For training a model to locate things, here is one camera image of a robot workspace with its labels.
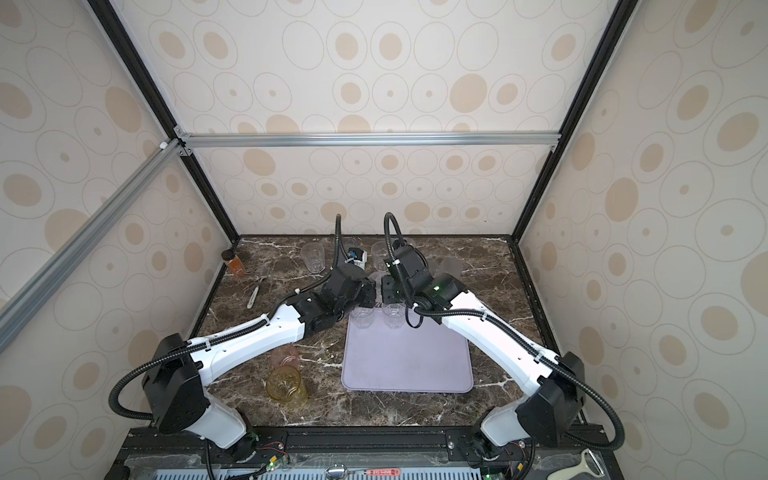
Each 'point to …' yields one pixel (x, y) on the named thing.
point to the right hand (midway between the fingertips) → (389, 283)
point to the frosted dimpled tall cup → (452, 265)
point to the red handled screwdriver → (338, 471)
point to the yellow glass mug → (284, 384)
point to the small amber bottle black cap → (233, 261)
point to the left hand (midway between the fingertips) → (382, 279)
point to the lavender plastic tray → (425, 359)
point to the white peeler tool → (580, 470)
